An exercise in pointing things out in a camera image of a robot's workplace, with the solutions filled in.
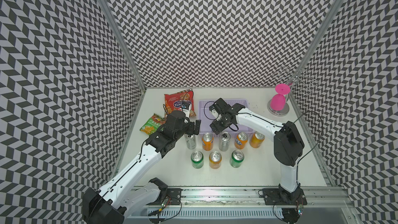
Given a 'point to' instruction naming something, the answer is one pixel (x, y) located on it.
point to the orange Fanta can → (241, 140)
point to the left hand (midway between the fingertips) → (190, 120)
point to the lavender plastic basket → (205, 117)
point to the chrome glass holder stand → (301, 78)
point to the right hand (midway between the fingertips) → (220, 126)
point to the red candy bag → (173, 101)
